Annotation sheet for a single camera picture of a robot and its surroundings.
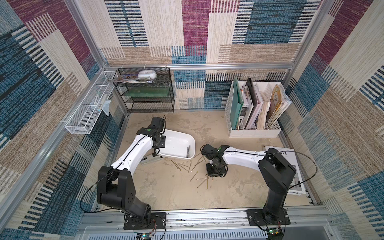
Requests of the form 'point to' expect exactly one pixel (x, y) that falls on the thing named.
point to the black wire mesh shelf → (148, 104)
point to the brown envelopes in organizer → (279, 103)
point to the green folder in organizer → (237, 102)
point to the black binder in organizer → (249, 84)
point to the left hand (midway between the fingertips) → (157, 142)
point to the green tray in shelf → (148, 91)
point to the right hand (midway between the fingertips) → (210, 174)
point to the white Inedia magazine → (297, 186)
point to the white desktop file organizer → (249, 106)
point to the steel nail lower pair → (207, 183)
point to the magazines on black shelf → (131, 78)
